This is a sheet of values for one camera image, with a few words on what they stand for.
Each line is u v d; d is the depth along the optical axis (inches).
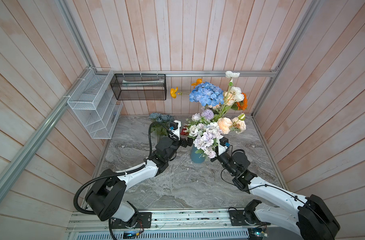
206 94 25.4
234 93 27.5
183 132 26.9
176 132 26.1
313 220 15.8
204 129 25.3
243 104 29.5
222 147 24.9
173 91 33.7
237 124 24.7
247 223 28.2
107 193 16.9
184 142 27.1
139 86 35.1
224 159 26.1
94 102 27.1
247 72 36.5
